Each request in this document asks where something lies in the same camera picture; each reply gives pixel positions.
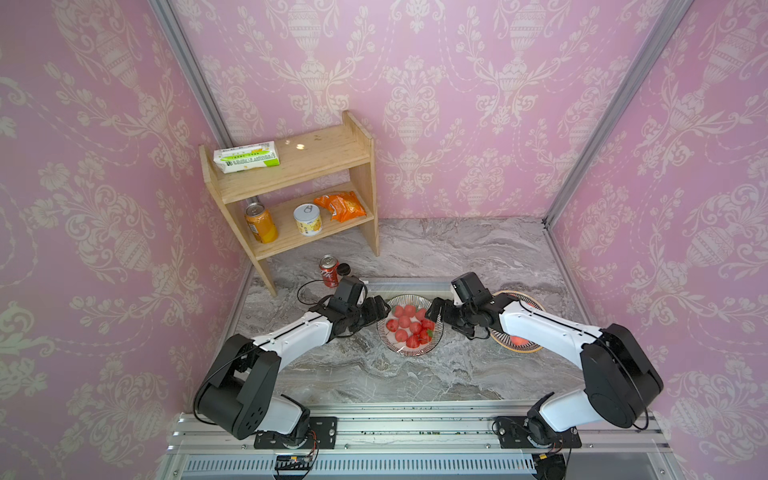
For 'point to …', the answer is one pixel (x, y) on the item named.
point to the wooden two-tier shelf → (323, 187)
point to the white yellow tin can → (308, 219)
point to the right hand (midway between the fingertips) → (437, 319)
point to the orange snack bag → (344, 207)
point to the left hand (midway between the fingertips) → (384, 314)
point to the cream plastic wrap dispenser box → (409, 285)
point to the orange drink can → (261, 221)
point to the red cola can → (329, 268)
